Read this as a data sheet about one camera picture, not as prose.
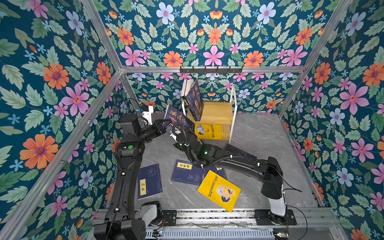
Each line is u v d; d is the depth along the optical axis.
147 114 0.62
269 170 0.52
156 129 0.60
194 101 0.82
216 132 1.02
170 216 0.74
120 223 0.36
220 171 0.84
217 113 0.94
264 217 0.72
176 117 0.75
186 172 0.89
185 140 0.50
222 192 0.81
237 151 0.97
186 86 0.78
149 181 0.86
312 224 0.74
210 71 0.94
